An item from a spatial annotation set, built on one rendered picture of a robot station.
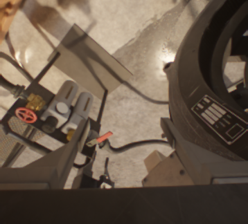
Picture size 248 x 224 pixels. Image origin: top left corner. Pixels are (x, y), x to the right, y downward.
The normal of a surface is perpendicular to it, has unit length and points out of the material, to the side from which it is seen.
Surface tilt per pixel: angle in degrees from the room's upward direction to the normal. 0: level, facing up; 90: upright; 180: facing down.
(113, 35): 0
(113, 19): 0
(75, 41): 0
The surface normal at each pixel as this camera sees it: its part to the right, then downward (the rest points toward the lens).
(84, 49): -0.09, 0.65
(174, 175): -0.72, -0.57
